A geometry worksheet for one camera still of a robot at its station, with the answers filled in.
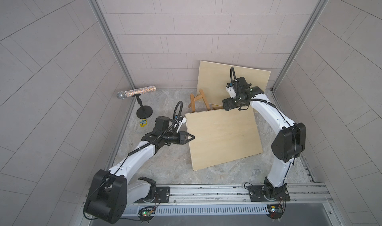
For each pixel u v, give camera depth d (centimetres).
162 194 71
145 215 64
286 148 47
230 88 78
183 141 69
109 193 40
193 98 85
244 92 63
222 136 79
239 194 73
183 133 69
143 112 102
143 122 96
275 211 68
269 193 64
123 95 82
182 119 73
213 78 96
